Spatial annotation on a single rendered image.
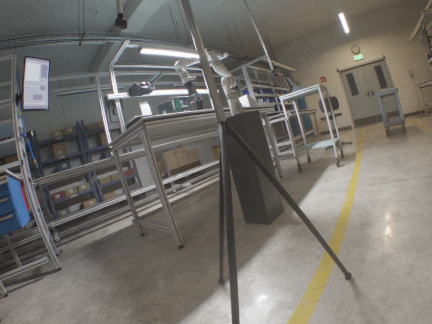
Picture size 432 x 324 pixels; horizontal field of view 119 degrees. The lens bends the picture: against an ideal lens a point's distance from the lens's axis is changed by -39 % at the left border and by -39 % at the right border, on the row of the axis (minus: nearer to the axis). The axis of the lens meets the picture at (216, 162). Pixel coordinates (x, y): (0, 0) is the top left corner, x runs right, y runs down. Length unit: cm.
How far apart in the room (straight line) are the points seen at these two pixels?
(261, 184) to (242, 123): 45
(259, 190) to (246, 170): 18
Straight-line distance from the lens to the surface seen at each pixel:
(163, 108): 201
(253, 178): 151
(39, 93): 213
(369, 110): 786
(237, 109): 158
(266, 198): 155
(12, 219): 153
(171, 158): 545
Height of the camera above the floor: 68
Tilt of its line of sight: 5 degrees down
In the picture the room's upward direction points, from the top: 16 degrees counter-clockwise
